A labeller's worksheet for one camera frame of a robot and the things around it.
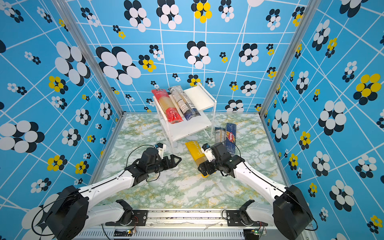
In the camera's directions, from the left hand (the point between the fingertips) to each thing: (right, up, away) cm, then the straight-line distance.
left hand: (178, 160), depth 82 cm
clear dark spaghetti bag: (+26, +13, +20) cm, 35 cm away
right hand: (+15, -2, +1) cm, 16 cm away
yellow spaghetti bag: (+12, 0, +10) cm, 15 cm away
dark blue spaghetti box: (+33, +11, +17) cm, 39 cm away
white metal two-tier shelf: (+15, +31, -3) cm, 35 cm away
